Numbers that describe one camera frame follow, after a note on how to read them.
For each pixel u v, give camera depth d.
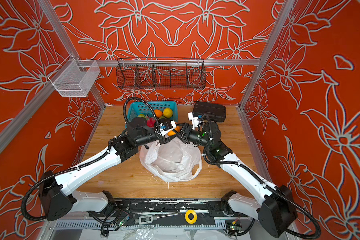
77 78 0.93
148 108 0.53
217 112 1.11
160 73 0.98
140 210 0.73
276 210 0.38
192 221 0.69
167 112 1.11
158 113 1.08
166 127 0.54
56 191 0.39
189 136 0.61
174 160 0.90
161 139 0.59
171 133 0.62
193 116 0.66
